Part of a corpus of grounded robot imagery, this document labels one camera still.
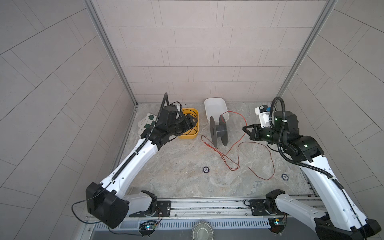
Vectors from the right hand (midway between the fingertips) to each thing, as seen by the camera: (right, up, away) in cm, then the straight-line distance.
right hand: (242, 129), depth 65 cm
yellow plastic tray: (-24, -5, +31) cm, 39 cm away
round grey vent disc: (-17, -45, +1) cm, 49 cm away
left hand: (-20, +3, +7) cm, 21 cm away
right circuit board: (+17, -44, +3) cm, 47 cm away
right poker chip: (+28, -28, +15) cm, 42 cm away
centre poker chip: (-15, -25, +19) cm, 35 cm away
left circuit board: (-42, -42, -1) cm, 60 cm away
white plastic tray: (-6, +12, +46) cm, 48 cm away
